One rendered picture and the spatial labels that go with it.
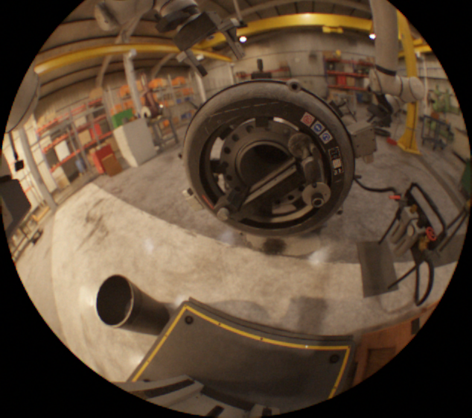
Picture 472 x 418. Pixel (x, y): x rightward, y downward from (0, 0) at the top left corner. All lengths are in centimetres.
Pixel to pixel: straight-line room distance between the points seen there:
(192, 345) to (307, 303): 62
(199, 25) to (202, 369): 98
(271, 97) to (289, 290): 94
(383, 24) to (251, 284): 130
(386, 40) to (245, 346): 105
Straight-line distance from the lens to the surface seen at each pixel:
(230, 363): 63
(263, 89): 47
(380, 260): 125
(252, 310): 94
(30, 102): 47
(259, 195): 59
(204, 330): 65
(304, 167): 53
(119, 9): 40
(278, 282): 98
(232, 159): 70
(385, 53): 62
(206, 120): 54
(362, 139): 58
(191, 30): 43
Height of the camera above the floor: 93
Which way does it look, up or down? 31 degrees down
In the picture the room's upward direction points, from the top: 13 degrees counter-clockwise
